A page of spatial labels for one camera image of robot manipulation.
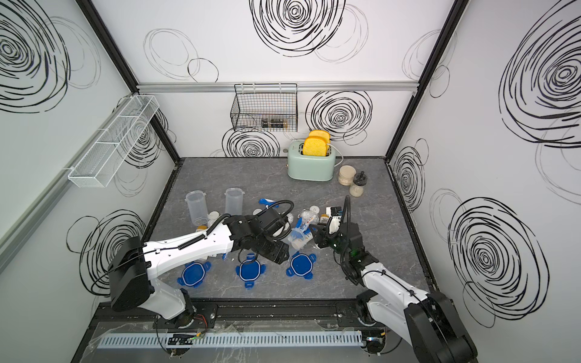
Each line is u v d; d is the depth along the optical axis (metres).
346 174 1.06
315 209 0.99
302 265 0.85
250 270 0.83
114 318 0.74
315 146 0.98
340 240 0.72
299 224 0.91
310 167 1.06
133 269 0.41
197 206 1.01
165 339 0.70
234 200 0.99
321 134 1.00
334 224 0.74
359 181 0.97
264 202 1.02
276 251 0.68
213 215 0.98
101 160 0.73
